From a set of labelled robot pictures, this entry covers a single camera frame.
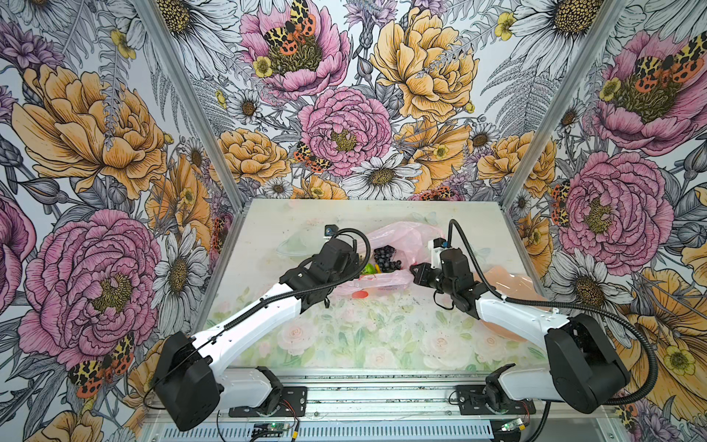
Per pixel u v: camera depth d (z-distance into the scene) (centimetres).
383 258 100
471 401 74
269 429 71
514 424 72
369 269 94
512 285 94
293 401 73
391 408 75
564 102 89
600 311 45
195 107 90
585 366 43
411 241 92
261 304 49
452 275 69
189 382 39
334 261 60
